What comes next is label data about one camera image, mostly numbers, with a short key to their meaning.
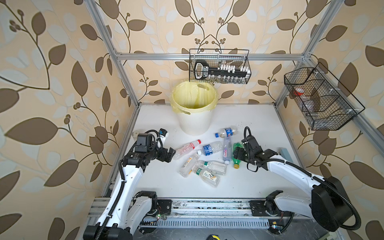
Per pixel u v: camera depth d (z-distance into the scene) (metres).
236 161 0.87
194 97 1.04
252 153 0.65
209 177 0.79
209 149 0.90
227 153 0.89
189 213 0.74
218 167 0.86
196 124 0.93
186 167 0.83
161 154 0.68
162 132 0.69
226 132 0.99
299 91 0.81
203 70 0.83
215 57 0.90
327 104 0.72
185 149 0.90
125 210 0.41
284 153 0.88
